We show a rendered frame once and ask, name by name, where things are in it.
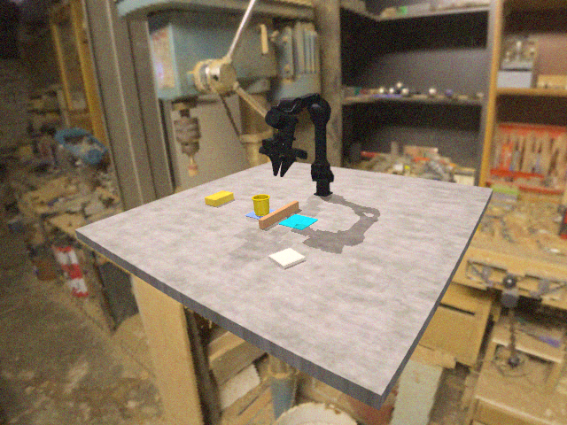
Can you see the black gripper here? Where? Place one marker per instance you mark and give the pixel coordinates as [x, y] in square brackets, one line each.
[288, 152]

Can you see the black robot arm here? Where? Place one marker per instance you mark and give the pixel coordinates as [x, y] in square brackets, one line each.
[319, 110]

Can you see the orange flat bar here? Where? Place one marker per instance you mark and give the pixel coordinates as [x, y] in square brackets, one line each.
[278, 214]

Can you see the yellow cup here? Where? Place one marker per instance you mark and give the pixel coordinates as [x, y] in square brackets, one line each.
[261, 204]

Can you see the white flat square tile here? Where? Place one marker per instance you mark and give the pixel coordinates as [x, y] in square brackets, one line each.
[287, 258]

